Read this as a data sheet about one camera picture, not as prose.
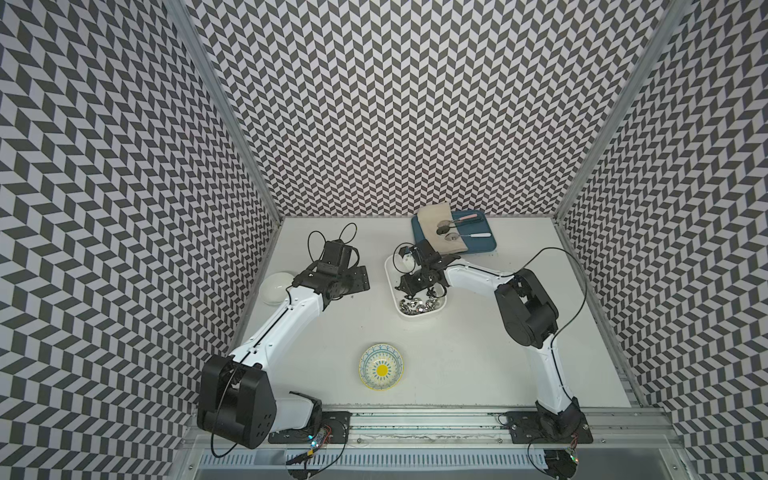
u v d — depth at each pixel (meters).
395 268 0.83
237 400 0.40
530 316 0.55
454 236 1.12
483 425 0.75
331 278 0.60
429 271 0.77
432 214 1.20
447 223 1.16
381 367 0.82
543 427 0.65
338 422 0.74
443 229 1.14
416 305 0.94
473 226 1.15
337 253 0.64
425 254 0.80
